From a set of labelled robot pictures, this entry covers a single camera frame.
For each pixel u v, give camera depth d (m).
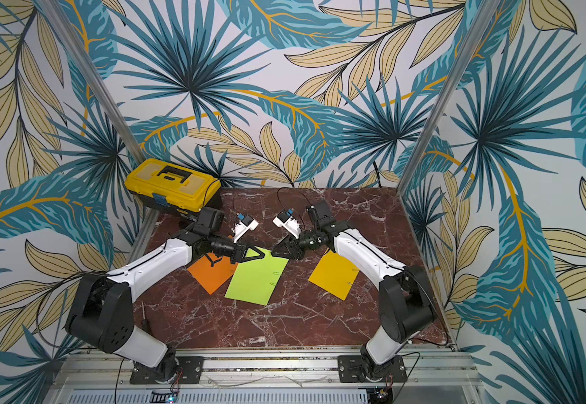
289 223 0.72
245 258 0.75
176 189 0.96
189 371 0.74
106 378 0.74
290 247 0.71
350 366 0.73
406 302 0.45
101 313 0.43
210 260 0.72
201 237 0.66
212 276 0.93
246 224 0.73
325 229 0.64
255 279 0.79
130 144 1.00
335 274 0.94
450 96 0.86
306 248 0.72
